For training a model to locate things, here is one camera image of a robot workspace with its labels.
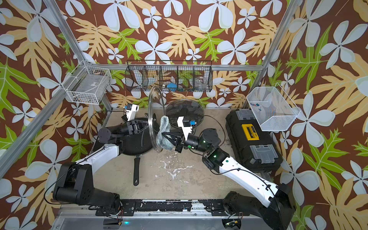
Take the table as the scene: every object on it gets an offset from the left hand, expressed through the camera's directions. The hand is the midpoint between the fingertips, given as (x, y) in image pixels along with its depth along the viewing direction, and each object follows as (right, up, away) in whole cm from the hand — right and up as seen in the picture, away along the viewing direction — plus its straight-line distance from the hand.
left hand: (152, 125), depth 64 cm
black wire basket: (+5, +34, +35) cm, 49 cm away
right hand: (+6, -3, -6) cm, 9 cm away
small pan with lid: (+21, +12, +54) cm, 59 cm away
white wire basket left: (-44, +25, +22) cm, 55 cm away
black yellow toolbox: (+53, -13, +13) cm, 56 cm away
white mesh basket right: (+68, +10, +20) cm, 71 cm away
